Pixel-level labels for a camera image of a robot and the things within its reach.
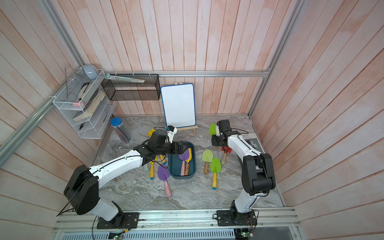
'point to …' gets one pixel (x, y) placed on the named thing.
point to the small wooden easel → (189, 127)
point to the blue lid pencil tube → (119, 127)
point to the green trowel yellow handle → (215, 166)
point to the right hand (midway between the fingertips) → (215, 139)
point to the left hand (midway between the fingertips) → (183, 148)
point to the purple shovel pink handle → (164, 173)
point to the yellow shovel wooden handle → (187, 162)
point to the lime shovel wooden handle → (207, 157)
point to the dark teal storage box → (175, 163)
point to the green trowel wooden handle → (212, 129)
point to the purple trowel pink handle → (184, 157)
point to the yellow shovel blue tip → (152, 170)
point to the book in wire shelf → (93, 104)
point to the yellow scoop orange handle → (149, 133)
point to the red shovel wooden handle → (226, 149)
